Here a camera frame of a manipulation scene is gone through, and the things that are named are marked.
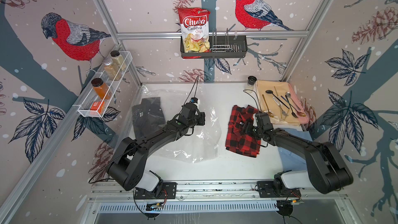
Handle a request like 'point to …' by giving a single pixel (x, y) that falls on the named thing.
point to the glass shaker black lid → (250, 85)
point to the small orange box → (98, 106)
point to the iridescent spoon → (299, 113)
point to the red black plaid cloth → (236, 141)
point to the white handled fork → (278, 103)
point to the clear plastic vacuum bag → (203, 142)
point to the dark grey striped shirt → (147, 117)
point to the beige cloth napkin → (280, 88)
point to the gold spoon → (270, 114)
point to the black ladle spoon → (270, 91)
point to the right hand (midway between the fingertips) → (243, 127)
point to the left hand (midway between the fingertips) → (208, 112)
